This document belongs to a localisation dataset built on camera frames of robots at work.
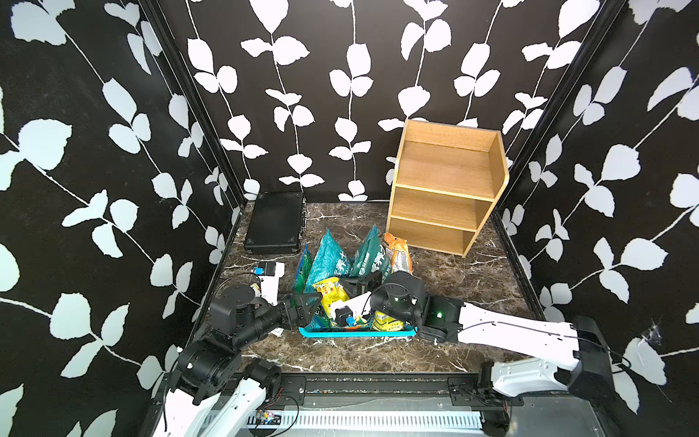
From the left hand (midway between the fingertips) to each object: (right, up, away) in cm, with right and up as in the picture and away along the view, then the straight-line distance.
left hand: (311, 292), depth 63 cm
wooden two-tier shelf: (+39, +29, +21) cm, 53 cm away
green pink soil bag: (-4, +3, +12) cm, 13 cm away
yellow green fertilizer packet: (+5, -1, +4) cm, 6 cm away
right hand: (+7, +5, +2) cm, 9 cm away
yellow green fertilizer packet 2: (+19, -11, +11) cm, 24 cm away
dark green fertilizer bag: (+15, +7, +8) cm, 18 cm away
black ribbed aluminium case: (-26, +17, +55) cm, 63 cm away
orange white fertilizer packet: (+24, +8, +17) cm, 30 cm away
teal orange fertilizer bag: (+3, +6, +10) cm, 12 cm away
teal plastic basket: (+19, -14, +11) cm, 26 cm away
